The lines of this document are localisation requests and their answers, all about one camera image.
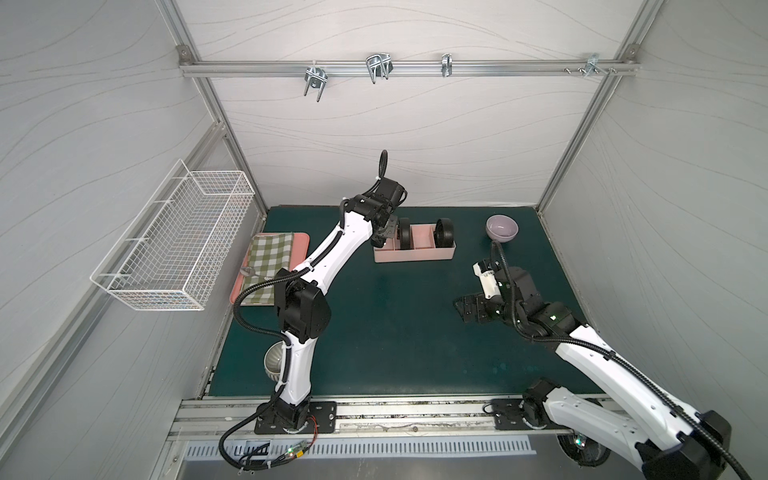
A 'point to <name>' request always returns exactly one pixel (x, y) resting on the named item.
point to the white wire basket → (172, 254)
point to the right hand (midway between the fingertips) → (469, 297)
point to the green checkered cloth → (268, 254)
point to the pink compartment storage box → (424, 249)
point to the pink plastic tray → (233, 302)
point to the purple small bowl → (501, 227)
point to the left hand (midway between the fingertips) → (381, 225)
